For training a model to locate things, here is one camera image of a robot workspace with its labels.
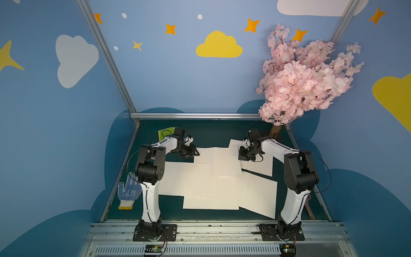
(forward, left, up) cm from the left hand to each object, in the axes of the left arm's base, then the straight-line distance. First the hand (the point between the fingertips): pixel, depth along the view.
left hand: (197, 153), depth 101 cm
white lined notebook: (-4, -17, -2) cm, 17 cm away
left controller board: (-50, +17, -3) cm, 53 cm away
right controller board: (-49, -46, -4) cm, 67 cm away
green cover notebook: (+20, +25, -4) cm, 32 cm away
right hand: (-2, -27, +2) cm, 27 cm away
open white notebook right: (-25, -35, -1) cm, 43 cm away
